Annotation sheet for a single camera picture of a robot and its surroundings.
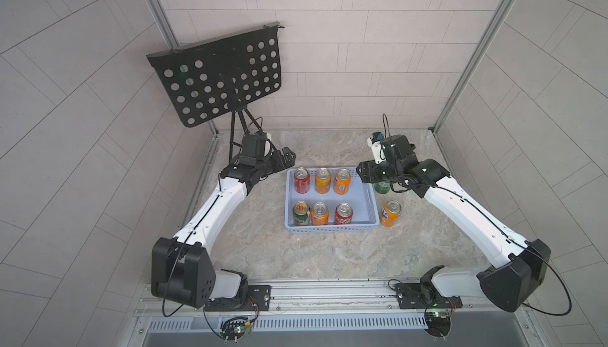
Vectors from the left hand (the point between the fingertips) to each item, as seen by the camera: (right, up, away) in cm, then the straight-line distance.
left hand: (290, 155), depth 82 cm
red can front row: (+19, -19, -3) cm, 27 cm away
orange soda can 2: (+19, -10, +6) cm, 23 cm away
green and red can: (+4, -19, -3) cm, 20 cm away
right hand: (+25, -4, -5) cm, 26 cm away
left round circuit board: (-15, -50, -14) cm, 54 cm away
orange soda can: (+12, -10, +6) cm, 17 cm away
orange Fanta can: (+34, -20, -3) cm, 40 cm away
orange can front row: (+11, -20, -3) cm, 23 cm away
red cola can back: (+4, -10, +6) cm, 12 cm away
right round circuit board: (+45, -48, -15) cm, 67 cm away
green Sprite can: (+35, -13, +10) cm, 39 cm away
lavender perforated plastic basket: (+14, -19, +15) cm, 28 cm away
